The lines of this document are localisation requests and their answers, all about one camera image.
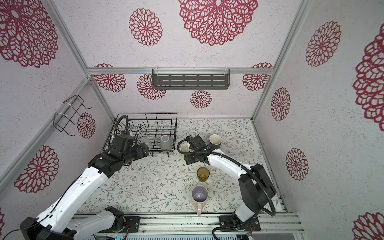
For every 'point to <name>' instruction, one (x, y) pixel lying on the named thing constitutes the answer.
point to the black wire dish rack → (157, 130)
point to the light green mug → (184, 146)
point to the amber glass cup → (203, 174)
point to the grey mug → (165, 142)
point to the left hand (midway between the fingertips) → (141, 152)
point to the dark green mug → (215, 141)
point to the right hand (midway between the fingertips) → (188, 154)
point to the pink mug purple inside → (199, 194)
